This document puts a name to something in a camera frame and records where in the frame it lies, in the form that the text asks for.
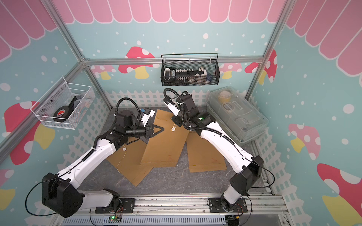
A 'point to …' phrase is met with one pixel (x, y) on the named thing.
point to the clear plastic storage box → (236, 117)
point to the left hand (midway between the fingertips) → (163, 132)
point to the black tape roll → (61, 112)
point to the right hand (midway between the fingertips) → (176, 110)
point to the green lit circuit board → (114, 219)
